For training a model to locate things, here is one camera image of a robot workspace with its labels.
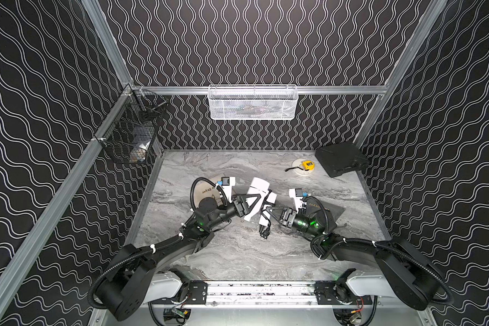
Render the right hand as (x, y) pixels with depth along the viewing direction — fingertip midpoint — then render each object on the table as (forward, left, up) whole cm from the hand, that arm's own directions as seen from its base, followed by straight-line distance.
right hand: (267, 209), depth 73 cm
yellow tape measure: (+38, -25, -18) cm, 49 cm away
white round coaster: (+41, -20, -20) cm, 50 cm away
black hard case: (+49, -48, -23) cm, 72 cm away
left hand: (+3, +3, +5) cm, 7 cm away
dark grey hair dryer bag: (-5, -18, +7) cm, 20 cm away
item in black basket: (+22, +52, +6) cm, 57 cm away
